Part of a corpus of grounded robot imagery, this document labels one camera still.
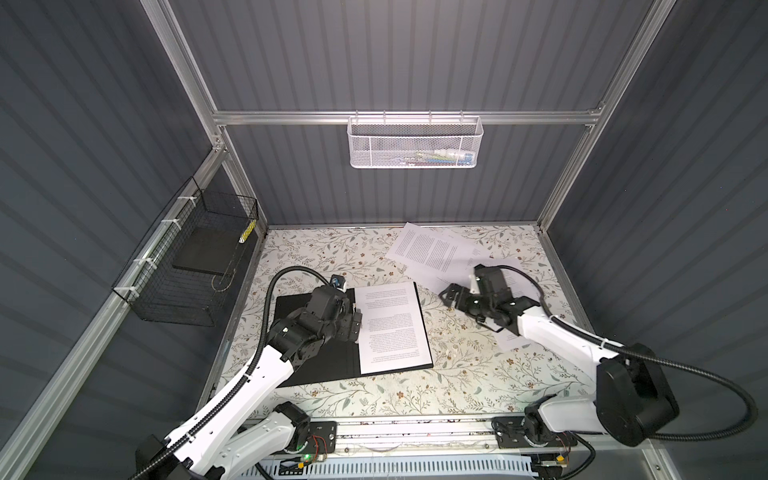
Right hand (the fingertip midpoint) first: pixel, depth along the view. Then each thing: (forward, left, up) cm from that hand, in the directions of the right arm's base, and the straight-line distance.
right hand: (453, 301), depth 88 cm
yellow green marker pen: (+12, +58, +19) cm, 62 cm away
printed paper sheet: (-6, +18, -9) cm, 21 cm away
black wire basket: (-3, +69, +20) cm, 72 cm away
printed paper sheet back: (+25, +2, -11) cm, 27 cm away
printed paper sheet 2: (+2, -17, +9) cm, 19 cm away
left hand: (-8, +31, +8) cm, 33 cm away
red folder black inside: (-14, +34, -9) cm, 38 cm away
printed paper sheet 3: (-8, -16, -10) cm, 21 cm away
